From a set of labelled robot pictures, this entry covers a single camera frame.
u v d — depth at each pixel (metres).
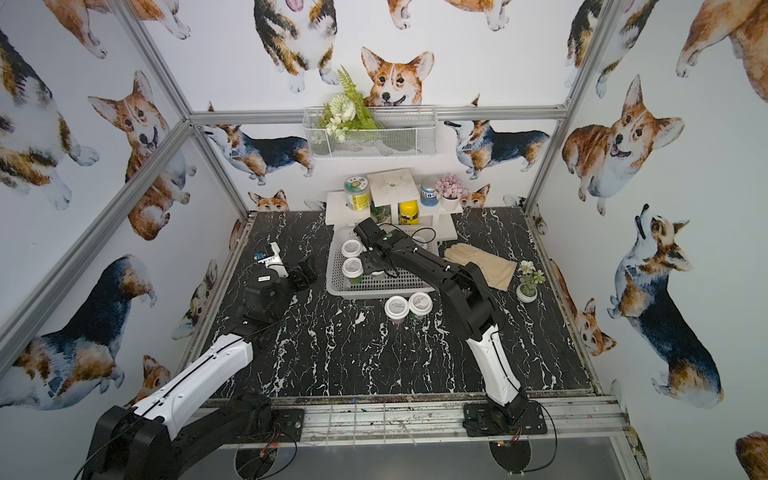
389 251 0.68
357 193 0.96
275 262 0.71
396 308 0.88
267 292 0.61
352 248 1.02
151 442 0.39
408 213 1.09
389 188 0.98
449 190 0.93
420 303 0.88
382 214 1.10
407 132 0.93
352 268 0.95
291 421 0.75
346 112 0.77
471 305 0.55
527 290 0.92
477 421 0.73
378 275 0.96
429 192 0.98
